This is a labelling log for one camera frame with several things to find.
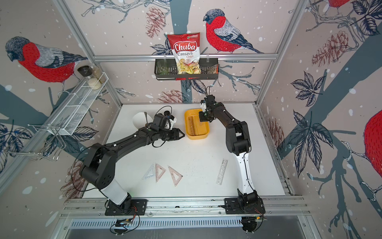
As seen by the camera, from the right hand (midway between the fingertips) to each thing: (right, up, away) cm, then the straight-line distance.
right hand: (200, 117), depth 105 cm
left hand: (-10, -9, -18) cm, 22 cm away
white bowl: (-39, -1, -13) cm, 41 cm away
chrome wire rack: (-72, -15, -35) cm, 82 cm away
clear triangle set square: (-30, -33, -19) cm, 48 cm away
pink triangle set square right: (-17, -32, -19) cm, 41 cm away
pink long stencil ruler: (-6, -6, +2) cm, 9 cm away
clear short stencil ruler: (+12, -32, -19) cm, 39 cm away
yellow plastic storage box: (+2, -8, +2) cm, 8 cm away
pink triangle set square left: (-25, -34, -21) cm, 47 cm away
